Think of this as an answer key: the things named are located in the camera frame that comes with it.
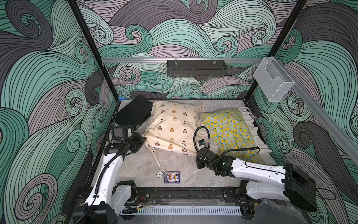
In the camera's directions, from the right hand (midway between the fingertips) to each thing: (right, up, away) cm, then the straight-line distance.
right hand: (195, 158), depth 82 cm
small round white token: (-21, -9, 0) cm, 23 cm away
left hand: (-29, +14, -3) cm, 32 cm away
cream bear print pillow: (-14, +18, +6) cm, 23 cm away
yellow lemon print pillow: (+26, +13, +8) cm, 30 cm away
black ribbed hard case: (-44, +27, +26) cm, 58 cm away
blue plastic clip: (-60, +40, +41) cm, 83 cm away
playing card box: (-14, -9, -4) cm, 17 cm away
